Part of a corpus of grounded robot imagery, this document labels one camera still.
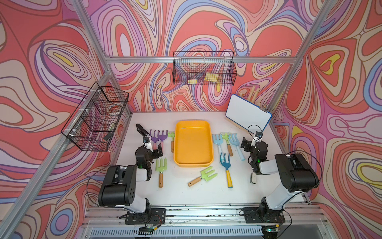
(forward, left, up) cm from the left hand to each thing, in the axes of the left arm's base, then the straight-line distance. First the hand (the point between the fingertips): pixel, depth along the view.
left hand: (154, 144), depth 93 cm
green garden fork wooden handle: (-14, -6, -6) cm, 16 cm away
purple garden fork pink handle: (+8, +2, -5) cm, 10 cm away
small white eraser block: (-20, -59, -5) cm, 63 cm away
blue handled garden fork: (+5, -42, -4) cm, 42 cm away
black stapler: (+13, +12, -2) cm, 18 cm away
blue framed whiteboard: (+14, -59, +13) cm, 62 cm away
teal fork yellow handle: (-11, -46, -6) cm, 47 cm away
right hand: (+3, -63, -1) cm, 63 cm away
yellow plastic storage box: (+2, -25, -6) cm, 26 cm away
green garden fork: (-17, -31, -7) cm, 37 cm away
